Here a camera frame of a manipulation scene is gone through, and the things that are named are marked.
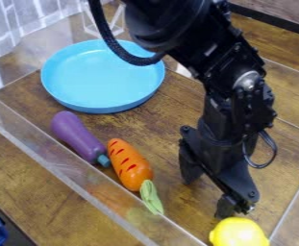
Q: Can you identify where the black braided cable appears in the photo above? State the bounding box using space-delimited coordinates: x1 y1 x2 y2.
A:
85 0 168 67

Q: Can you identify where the purple toy eggplant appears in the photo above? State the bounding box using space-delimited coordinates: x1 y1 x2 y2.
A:
49 111 111 167

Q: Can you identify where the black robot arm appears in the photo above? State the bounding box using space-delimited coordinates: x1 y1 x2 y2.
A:
122 0 277 218

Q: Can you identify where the clear acrylic barrier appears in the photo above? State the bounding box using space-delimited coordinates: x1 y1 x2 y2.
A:
0 102 207 246

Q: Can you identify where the blue round tray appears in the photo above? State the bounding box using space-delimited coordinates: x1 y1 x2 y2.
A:
40 39 166 114

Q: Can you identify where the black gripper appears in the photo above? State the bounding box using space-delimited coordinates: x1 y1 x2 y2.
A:
178 123 260 221

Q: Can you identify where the yellow toy lemon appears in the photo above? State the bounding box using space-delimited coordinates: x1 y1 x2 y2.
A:
210 217 270 246

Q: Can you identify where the orange toy carrot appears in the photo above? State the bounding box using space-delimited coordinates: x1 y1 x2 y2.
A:
107 138 164 214

